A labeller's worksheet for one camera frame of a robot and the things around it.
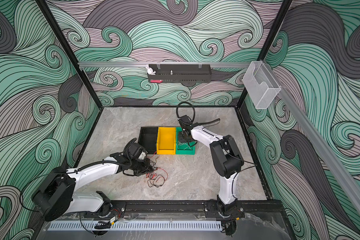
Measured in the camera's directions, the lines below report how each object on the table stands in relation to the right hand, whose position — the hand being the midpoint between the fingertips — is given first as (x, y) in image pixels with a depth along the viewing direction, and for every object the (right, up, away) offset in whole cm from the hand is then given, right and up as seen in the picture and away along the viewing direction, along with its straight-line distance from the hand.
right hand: (184, 138), depth 96 cm
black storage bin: (-26, -2, +10) cm, 28 cm away
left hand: (-17, -16, -14) cm, 27 cm away
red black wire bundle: (-16, -20, -15) cm, 30 cm away
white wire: (-2, -4, -1) cm, 5 cm away
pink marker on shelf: (-18, +36, -5) cm, 41 cm away
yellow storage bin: (-12, -2, +1) cm, 12 cm away
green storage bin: (-1, -6, -3) cm, 7 cm away
